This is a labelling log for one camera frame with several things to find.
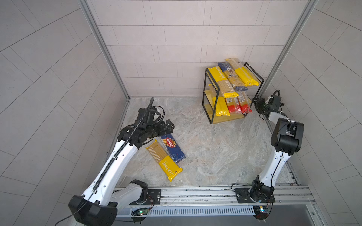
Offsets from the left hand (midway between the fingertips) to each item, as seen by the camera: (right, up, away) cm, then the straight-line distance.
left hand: (171, 126), depth 73 cm
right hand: (+57, +17, +28) cm, 65 cm away
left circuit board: (-14, -39, -8) cm, 42 cm away
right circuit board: (+45, -41, -5) cm, 61 cm away
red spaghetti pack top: (+38, +11, +14) cm, 42 cm away
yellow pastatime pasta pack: (-1, -25, +5) cm, 25 cm away
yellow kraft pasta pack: (+30, +9, +12) cm, 33 cm away
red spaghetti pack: (+43, +11, +13) cm, 47 cm away
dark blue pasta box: (-1, -15, +13) cm, 20 cm away
